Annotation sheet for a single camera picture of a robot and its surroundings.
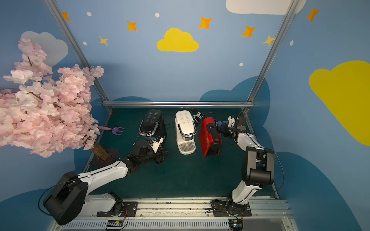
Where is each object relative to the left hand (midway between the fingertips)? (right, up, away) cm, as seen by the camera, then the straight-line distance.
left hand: (167, 149), depth 85 cm
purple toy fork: (-43, +10, +22) cm, 49 cm away
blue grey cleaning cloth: (+33, +16, +4) cm, 37 cm away
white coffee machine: (+12, +12, -4) cm, 17 cm away
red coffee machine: (+26, +7, -1) cm, 27 cm away
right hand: (+34, +13, +10) cm, 38 cm away
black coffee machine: (-8, +15, -3) cm, 17 cm away
